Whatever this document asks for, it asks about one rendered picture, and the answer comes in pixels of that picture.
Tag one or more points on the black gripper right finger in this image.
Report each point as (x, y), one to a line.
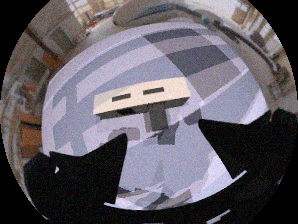
(233, 143)

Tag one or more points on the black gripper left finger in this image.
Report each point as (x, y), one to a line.
(100, 169)

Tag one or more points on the black two-prong charger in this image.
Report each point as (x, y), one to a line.
(158, 118)

